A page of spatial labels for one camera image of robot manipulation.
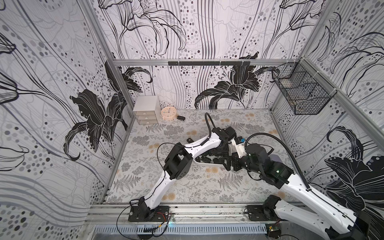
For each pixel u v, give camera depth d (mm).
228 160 626
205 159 904
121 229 642
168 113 1145
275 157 891
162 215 718
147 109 1043
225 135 671
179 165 548
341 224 391
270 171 522
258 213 728
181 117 1117
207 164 885
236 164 630
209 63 904
